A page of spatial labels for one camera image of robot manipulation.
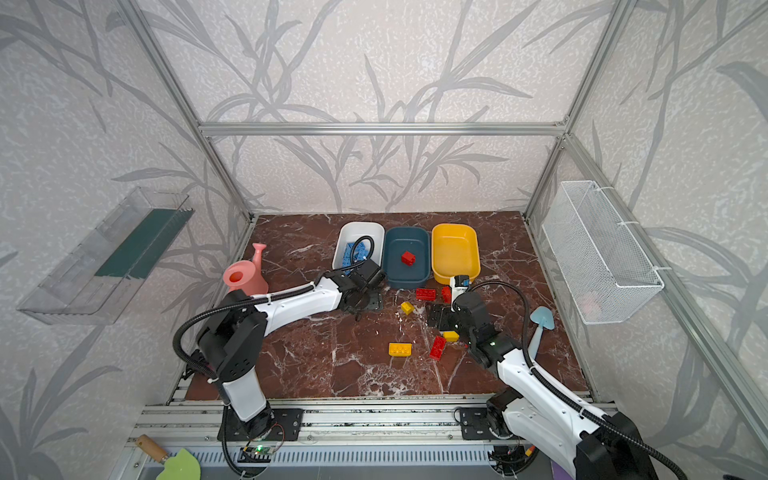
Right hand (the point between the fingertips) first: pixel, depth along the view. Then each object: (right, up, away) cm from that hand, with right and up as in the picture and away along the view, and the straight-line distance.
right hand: (437, 302), depth 84 cm
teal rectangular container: (-5, +18, +28) cm, 34 cm away
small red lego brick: (-8, +11, +21) cm, 25 cm away
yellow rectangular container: (+9, +14, +23) cm, 28 cm away
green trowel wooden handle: (-71, -30, -14) cm, 78 cm away
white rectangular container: (-30, +21, +27) cm, 45 cm away
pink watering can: (-58, +7, +7) cm, 59 cm away
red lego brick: (-3, 0, +12) cm, 13 cm away
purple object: (+17, -22, -34) cm, 44 cm away
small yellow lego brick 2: (+4, -11, +3) cm, 12 cm away
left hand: (-20, -2, +7) cm, 21 cm away
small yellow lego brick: (-8, -4, +9) cm, 13 cm away
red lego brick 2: (+5, 0, +12) cm, 13 cm away
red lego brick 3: (0, -13, +1) cm, 13 cm away
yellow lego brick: (-11, -14, +1) cm, 17 cm away
